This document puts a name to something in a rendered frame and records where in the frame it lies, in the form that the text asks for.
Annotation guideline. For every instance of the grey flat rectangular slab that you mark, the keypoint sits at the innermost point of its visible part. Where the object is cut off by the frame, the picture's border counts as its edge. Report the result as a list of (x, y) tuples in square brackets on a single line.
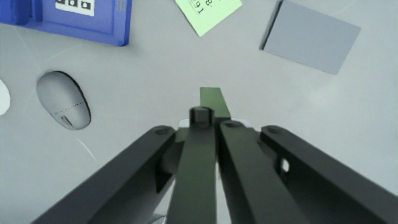
[(309, 37)]

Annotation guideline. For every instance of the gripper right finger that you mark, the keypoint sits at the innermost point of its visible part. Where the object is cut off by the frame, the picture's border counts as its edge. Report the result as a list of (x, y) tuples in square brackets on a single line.
[(316, 189)]

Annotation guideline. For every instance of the grey computer mouse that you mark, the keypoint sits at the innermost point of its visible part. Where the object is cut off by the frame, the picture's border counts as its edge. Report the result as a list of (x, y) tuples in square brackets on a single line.
[(64, 100)]

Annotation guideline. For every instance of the blue desk phone body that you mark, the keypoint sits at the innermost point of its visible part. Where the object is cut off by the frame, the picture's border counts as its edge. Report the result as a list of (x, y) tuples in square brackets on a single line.
[(104, 21)]

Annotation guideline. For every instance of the pale green sticky note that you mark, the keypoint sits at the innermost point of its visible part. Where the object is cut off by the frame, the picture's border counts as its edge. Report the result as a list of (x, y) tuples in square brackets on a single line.
[(204, 14)]

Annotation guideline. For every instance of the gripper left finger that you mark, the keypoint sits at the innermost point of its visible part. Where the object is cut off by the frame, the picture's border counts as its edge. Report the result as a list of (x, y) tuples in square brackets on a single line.
[(129, 188)]

